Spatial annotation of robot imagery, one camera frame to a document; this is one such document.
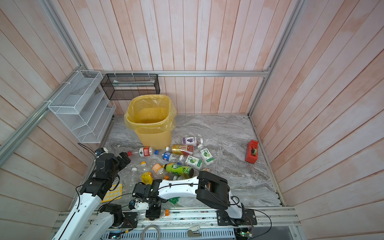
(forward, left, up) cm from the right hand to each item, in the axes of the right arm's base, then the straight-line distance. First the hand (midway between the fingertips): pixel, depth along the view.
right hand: (152, 213), depth 75 cm
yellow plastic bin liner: (+57, +10, +17) cm, 61 cm away
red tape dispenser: (+35, -58, +4) cm, 68 cm away
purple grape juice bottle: (+44, -20, +2) cm, 48 cm away
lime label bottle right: (+32, -29, +2) cm, 43 cm away
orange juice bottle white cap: (+18, -12, +3) cm, 21 cm away
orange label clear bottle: (+22, -1, +4) cm, 22 cm away
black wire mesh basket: (+75, +30, +25) cm, 84 cm away
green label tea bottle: (+19, -14, +9) cm, 26 cm away
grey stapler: (-7, -21, +1) cm, 22 cm away
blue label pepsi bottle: (+30, -5, +5) cm, 31 cm away
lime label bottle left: (+28, -20, +2) cm, 35 cm away
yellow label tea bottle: (+17, +5, +5) cm, 18 cm away
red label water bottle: (+33, +10, +5) cm, 35 cm away
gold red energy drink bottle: (+35, -13, +5) cm, 38 cm away
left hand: (+23, +18, +14) cm, 32 cm away
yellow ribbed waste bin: (+39, +2, +10) cm, 41 cm away
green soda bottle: (+6, -11, +3) cm, 13 cm away
